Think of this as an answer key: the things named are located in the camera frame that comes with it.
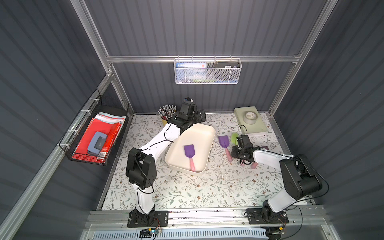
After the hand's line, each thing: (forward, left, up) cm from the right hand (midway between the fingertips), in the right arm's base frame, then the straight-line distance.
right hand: (234, 152), depth 95 cm
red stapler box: (-11, +64, +28) cm, 71 cm away
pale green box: (+22, -22, 0) cm, 31 cm away
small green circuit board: (-43, +48, -3) cm, 64 cm away
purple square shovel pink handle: (+9, +5, -1) cm, 10 cm away
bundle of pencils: (+21, +44, +17) cm, 51 cm away
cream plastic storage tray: (+14, +21, -2) cm, 25 cm away
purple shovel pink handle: (-9, -11, 0) cm, 14 cm away
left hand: (+12, +22, +23) cm, 34 cm away
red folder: (+1, +73, +27) cm, 78 cm away
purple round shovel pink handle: (+1, +29, 0) cm, 29 cm away
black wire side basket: (+12, +78, +31) cm, 84 cm away
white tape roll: (+29, -16, +2) cm, 33 cm away
